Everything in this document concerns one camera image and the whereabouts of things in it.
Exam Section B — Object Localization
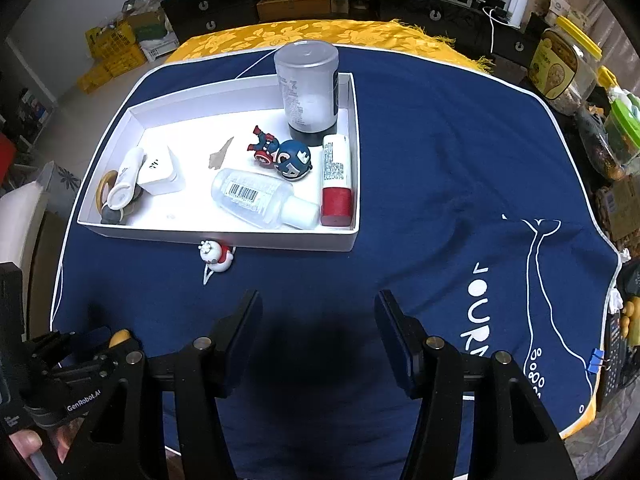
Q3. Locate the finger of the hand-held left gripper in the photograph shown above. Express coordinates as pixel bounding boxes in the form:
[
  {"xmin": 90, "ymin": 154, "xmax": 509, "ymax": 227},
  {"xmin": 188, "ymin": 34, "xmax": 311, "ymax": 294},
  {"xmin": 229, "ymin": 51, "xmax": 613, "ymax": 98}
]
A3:
[
  {"xmin": 67, "ymin": 347, "xmax": 128, "ymax": 391},
  {"xmin": 47, "ymin": 329, "xmax": 113, "ymax": 361}
]

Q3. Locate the white tube bottle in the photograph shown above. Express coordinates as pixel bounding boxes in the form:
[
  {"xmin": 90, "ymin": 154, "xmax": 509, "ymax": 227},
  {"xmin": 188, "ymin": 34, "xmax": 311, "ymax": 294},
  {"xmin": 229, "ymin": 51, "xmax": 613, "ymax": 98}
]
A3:
[{"xmin": 106, "ymin": 146, "xmax": 147, "ymax": 209}]

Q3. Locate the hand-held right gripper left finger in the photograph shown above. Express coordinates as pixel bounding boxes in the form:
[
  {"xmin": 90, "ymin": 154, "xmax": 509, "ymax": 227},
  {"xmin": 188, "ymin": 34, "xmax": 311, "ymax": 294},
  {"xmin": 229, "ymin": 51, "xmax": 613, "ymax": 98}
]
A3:
[{"xmin": 82, "ymin": 289, "xmax": 264, "ymax": 480}]

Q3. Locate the panda figure keychain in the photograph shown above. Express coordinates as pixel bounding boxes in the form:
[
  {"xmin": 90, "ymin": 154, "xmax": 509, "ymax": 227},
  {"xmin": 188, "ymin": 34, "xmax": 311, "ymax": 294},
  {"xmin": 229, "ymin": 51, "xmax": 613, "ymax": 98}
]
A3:
[{"xmin": 100, "ymin": 202, "xmax": 141, "ymax": 224}]

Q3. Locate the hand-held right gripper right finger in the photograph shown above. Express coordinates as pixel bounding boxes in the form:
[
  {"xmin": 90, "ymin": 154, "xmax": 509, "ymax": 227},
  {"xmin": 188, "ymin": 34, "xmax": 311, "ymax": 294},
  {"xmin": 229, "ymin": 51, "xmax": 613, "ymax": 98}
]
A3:
[{"xmin": 374, "ymin": 289, "xmax": 576, "ymax": 480}]

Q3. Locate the shallow white cardboard box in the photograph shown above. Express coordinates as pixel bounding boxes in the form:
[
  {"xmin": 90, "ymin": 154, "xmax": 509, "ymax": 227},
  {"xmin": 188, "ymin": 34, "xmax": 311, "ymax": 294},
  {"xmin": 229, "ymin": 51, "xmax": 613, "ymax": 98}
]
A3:
[{"xmin": 76, "ymin": 72, "xmax": 362, "ymax": 253}]

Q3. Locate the grey floral box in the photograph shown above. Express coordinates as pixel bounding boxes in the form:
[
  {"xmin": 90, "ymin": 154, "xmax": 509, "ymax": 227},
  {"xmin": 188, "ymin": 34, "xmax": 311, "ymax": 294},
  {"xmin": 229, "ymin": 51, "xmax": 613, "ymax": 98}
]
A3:
[{"xmin": 35, "ymin": 160, "xmax": 81, "ymax": 211}]

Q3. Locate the clear cylindrical container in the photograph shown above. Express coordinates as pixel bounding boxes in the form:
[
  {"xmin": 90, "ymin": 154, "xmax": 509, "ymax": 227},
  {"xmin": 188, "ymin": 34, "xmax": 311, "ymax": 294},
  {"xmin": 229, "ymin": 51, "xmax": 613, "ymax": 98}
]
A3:
[{"xmin": 273, "ymin": 41, "xmax": 341, "ymax": 147}]

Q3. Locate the yellow tape roll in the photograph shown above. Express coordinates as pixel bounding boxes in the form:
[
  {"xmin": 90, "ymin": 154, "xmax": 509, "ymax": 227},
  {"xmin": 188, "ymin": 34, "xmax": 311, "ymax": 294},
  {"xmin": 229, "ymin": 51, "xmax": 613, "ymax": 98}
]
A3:
[{"xmin": 95, "ymin": 170, "xmax": 146, "ymax": 211}]

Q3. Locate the white plastic basket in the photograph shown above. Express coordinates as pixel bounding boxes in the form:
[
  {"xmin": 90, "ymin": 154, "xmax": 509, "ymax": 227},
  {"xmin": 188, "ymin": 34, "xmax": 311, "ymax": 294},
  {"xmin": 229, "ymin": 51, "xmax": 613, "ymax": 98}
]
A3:
[{"xmin": 140, "ymin": 35, "xmax": 178, "ymax": 63}]

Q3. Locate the person's left hand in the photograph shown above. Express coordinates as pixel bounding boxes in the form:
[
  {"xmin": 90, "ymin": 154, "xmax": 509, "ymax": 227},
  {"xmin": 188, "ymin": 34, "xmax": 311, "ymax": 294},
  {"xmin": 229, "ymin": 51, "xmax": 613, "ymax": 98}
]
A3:
[{"xmin": 10, "ymin": 422, "xmax": 71, "ymax": 463}]

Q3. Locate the clear sanitizer bottle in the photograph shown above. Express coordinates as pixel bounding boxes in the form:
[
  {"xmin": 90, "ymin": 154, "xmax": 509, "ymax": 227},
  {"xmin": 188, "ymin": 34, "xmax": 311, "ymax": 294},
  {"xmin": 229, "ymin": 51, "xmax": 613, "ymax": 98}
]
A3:
[{"xmin": 210, "ymin": 167, "xmax": 321, "ymax": 231}]

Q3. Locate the clear jar with yellow lid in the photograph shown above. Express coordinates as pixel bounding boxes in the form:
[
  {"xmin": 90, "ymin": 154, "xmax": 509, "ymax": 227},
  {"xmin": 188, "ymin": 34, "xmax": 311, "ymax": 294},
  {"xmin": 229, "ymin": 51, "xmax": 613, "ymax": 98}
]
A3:
[{"xmin": 530, "ymin": 15, "xmax": 603, "ymax": 113}]

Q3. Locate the small white red bear figure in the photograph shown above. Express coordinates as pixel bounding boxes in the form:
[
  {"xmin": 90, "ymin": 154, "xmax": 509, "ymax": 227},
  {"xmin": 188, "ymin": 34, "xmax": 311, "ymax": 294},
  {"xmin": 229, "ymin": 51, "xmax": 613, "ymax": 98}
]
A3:
[{"xmin": 199, "ymin": 240, "xmax": 236, "ymax": 285}]

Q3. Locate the blue superhero figure keychain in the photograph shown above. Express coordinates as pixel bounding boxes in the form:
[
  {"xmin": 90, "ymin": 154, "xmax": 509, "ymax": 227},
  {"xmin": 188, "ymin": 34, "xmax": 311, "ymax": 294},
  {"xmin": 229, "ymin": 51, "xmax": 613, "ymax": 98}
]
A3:
[{"xmin": 247, "ymin": 125, "xmax": 315, "ymax": 181}]

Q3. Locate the clear container with green lid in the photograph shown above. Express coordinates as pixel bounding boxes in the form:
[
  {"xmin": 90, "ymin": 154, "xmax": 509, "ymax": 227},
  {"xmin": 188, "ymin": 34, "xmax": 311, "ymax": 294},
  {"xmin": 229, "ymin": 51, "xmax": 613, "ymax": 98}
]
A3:
[{"xmin": 602, "ymin": 95, "xmax": 640, "ymax": 181}]

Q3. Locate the navy blue printed cloth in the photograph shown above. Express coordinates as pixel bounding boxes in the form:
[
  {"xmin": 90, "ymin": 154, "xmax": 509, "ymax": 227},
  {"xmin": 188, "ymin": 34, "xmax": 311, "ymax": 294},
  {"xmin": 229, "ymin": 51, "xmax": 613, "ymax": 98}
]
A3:
[{"xmin": 50, "ymin": 42, "xmax": 623, "ymax": 480}]

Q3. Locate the black calculator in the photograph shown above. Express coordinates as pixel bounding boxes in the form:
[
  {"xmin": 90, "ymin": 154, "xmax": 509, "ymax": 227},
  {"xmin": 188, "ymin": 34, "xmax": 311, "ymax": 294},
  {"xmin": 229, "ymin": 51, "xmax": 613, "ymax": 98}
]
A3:
[{"xmin": 597, "ymin": 305, "xmax": 640, "ymax": 411}]

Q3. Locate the stack of yellow crates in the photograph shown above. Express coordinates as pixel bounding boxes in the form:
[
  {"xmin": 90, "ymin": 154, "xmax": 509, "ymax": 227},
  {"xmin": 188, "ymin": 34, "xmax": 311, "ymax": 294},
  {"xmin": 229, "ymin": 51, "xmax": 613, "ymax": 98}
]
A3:
[{"xmin": 77, "ymin": 22, "xmax": 146, "ymax": 93}]

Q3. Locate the white upright device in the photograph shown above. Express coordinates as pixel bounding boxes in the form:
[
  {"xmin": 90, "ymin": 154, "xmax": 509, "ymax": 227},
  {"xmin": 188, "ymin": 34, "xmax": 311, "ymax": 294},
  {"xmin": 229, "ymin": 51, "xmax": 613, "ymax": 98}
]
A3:
[{"xmin": 502, "ymin": 0, "xmax": 528, "ymax": 28}]

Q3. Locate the white tube with red cap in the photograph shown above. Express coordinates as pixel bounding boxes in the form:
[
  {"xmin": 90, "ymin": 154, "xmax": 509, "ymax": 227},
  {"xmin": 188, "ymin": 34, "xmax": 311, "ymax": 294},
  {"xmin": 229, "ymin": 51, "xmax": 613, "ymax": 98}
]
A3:
[{"xmin": 320, "ymin": 133, "xmax": 355, "ymax": 227}]

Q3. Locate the brown cardboard box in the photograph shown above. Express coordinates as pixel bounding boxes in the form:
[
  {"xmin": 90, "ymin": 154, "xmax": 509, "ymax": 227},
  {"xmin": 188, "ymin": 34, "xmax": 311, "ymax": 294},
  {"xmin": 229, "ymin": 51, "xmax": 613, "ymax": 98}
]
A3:
[{"xmin": 125, "ymin": 10, "xmax": 166, "ymax": 41}]

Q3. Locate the black cabinet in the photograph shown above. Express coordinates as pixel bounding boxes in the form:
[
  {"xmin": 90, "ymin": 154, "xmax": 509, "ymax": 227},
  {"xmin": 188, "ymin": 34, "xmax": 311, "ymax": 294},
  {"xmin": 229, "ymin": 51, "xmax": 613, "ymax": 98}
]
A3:
[{"xmin": 160, "ymin": 0, "xmax": 546, "ymax": 68}]

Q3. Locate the yellow floral cloth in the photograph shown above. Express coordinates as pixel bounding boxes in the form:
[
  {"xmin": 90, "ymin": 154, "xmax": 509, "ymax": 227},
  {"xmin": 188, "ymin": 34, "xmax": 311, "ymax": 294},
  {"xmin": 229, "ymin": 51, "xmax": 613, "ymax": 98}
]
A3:
[{"xmin": 165, "ymin": 17, "xmax": 496, "ymax": 78}]

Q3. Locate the white cable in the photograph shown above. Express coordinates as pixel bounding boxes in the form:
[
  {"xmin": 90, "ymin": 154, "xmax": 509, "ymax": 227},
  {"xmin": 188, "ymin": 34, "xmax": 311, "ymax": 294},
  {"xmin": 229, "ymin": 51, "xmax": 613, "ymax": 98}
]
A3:
[{"xmin": 487, "ymin": 7, "xmax": 506, "ymax": 53}]

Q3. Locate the white triangular case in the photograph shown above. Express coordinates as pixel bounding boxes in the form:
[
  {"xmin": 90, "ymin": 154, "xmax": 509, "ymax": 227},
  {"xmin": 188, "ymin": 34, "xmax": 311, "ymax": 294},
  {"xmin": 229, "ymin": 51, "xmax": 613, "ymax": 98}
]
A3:
[{"xmin": 136, "ymin": 146, "xmax": 185, "ymax": 195}]

